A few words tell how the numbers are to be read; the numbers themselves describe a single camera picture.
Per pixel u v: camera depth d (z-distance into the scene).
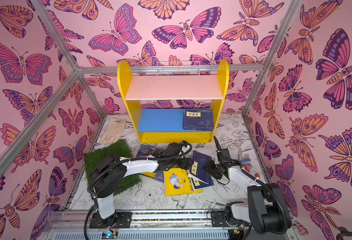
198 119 0.93
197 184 0.83
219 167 0.69
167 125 0.91
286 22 0.73
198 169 0.87
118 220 0.73
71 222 0.75
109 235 0.72
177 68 0.92
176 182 0.81
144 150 0.92
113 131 1.11
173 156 0.64
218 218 0.73
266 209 0.41
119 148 0.97
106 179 0.48
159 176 0.82
